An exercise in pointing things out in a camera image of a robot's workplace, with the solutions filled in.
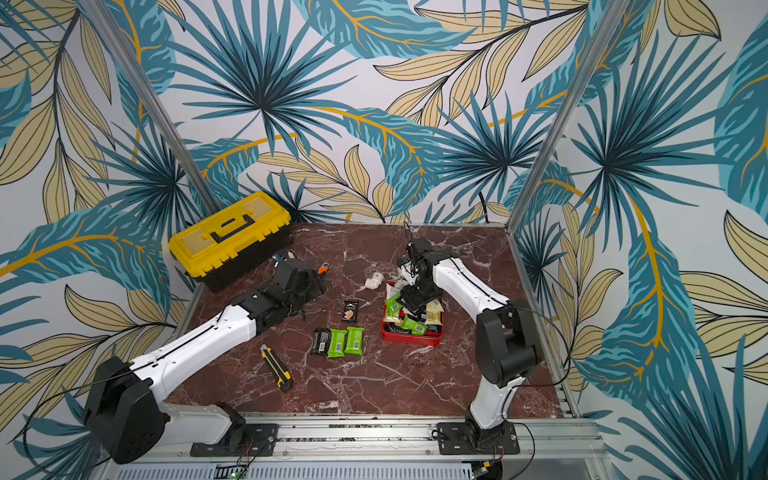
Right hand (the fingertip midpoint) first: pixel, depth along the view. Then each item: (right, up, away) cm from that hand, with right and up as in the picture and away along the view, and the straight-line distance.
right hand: (419, 297), depth 90 cm
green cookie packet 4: (-8, -4, +2) cm, 9 cm away
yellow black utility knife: (-38, -21, -8) cm, 44 cm away
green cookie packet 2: (-20, -13, -1) cm, 23 cm away
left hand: (-30, +5, -7) cm, 31 cm away
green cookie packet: (-24, -13, -2) cm, 28 cm away
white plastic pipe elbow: (-14, +4, +10) cm, 17 cm away
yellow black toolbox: (-57, +16, +2) cm, 60 cm away
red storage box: (-6, -8, +2) cm, 10 cm away
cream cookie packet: (+5, -3, 0) cm, 6 cm away
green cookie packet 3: (-1, -9, 0) cm, 9 cm away
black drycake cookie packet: (-21, -5, +5) cm, 23 cm away
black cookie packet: (-29, -13, -2) cm, 32 cm away
